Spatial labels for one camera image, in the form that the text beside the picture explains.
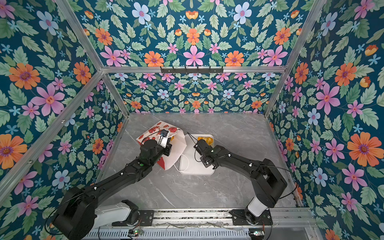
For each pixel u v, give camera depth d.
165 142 0.72
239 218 0.73
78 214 0.40
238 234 0.73
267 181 0.44
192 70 0.93
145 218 0.74
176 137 0.97
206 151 0.66
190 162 0.96
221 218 0.75
